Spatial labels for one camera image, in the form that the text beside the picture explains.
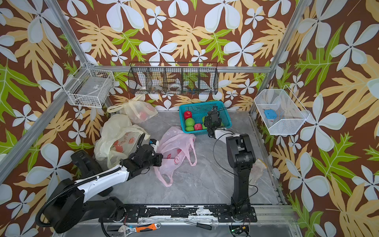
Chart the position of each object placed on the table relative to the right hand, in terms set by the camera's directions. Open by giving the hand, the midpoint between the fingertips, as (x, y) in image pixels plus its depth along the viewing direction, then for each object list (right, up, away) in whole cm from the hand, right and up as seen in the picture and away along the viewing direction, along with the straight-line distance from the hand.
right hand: (211, 117), depth 104 cm
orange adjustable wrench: (-39, -56, -34) cm, 76 cm away
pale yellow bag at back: (-56, +6, +3) cm, 57 cm away
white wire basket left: (-74, +16, -20) cm, 79 cm away
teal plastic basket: (-9, +6, +11) cm, 15 cm away
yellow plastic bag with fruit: (-57, -13, -21) cm, 62 cm away
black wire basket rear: (-26, +26, -7) cm, 38 cm away
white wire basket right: (+38, 0, -28) cm, 47 cm away
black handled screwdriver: (-10, -55, -34) cm, 65 cm away
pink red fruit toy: (-10, -7, -3) cm, 12 cm away
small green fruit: (-16, -8, -2) cm, 18 cm away
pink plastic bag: (-25, -18, -15) cm, 34 cm away
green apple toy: (-6, -2, 0) cm, 6 cm away
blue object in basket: (+31, +1, -21) cm, 37 cm away
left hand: (-31, -23, -18) cm, 43 cm away
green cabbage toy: (-16, -3, +2) cm, 16 cm away
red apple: (-17, +3, +6) cm, 18 cm away
